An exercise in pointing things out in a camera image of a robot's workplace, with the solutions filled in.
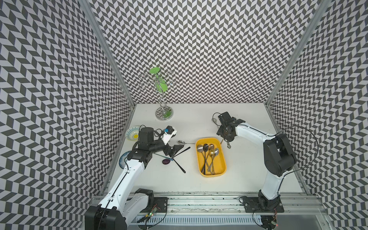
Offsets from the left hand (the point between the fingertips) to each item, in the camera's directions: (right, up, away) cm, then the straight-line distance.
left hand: (177, 140), depth 77 cm
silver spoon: (+24, -10, +13) cm, 29 cm away
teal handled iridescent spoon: (-10, -14, +17) cm, 24 cm away
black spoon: (+17, -7, +15) cm, 24 cm away
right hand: (+28, 0, +18) cm, 33 cm away
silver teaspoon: (+14, -7, +12) cm, 19 cm away
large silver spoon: (+21, -7, +14) cm, 26 cm away
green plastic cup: (-12, +34, +17) cm, 40 cm away
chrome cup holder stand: (-14, +16, +35) cm, 41 cm away
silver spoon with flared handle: (+2, -4, +18) cm, 18 cm away
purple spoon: (-8, -14, +10) cm, 19 cm away
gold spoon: (+33, -7, +19) cm, 39 cm away
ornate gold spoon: (+21, -11, +12) cm, 27 cm away
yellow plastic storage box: (+25, -17, +10) cm, 32 cm away
